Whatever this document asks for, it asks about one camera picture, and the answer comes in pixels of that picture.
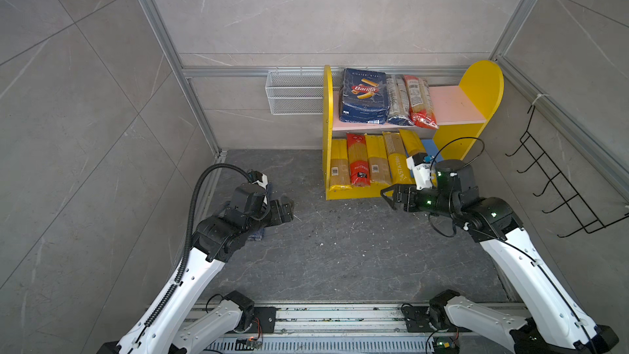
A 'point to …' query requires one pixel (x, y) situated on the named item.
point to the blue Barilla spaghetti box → (260, 235)
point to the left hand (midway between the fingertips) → (280, 200)
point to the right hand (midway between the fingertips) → (390, 190)
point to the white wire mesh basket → (298, 92)
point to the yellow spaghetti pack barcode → (379, 167)
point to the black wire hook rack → (558, 183)
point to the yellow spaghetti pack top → (340, 177)
